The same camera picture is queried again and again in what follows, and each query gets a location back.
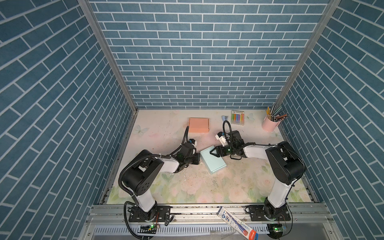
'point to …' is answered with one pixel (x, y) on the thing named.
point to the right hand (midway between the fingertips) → (212, 150)
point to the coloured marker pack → (237, 117)
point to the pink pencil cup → (269, 125)
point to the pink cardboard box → (198, 125)
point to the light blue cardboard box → (212, 162)
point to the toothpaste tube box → (237, 225)
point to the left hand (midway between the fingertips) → (201, 156)
